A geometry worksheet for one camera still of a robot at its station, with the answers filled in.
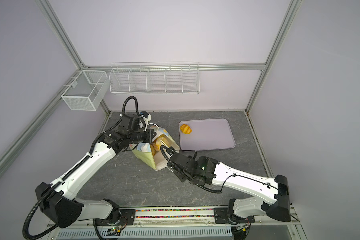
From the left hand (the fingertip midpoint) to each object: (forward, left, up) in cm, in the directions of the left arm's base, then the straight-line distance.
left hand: (156, 135), depth 76 cm
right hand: (-15, -12, -5) cm, 20 cm away
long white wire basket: (+44, +3, +5) cm, 44 cm away
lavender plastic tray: (+18, -32, -28) cm, 47 cm away
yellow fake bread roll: (+19, -16, -21) cm, 33 cm away
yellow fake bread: (-3, -1, -1) cm, 4 cm away
